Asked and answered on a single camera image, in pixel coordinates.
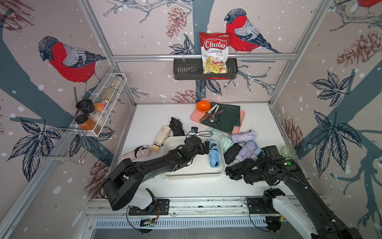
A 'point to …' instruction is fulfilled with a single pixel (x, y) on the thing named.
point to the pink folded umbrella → (140, 152)
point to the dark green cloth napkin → (227, 117)
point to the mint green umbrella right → (225, 139)
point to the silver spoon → (212, 118)
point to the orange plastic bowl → (203, 106)
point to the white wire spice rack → (102, 96)
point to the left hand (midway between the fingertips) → (205, 139)
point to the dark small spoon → (218, 122)
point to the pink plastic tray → (197, 115)
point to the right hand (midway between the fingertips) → (257, 167)
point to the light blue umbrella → (214, 157)
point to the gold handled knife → (208, 113)
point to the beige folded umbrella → (159, 139)
